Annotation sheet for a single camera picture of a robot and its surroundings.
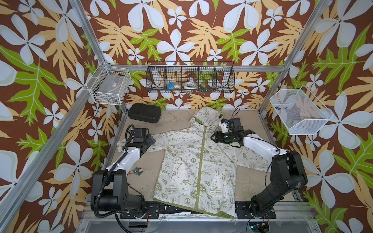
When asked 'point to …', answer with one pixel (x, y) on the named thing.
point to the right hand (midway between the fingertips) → (214, 136)
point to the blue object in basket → (170, 85)
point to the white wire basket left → (109, 84)
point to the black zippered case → (147, 113)
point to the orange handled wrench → (136, 171)
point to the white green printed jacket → (197, 173)
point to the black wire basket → (190, 76)
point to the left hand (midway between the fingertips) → (148, 139)
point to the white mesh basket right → (300, 112)
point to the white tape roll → (190, 85)
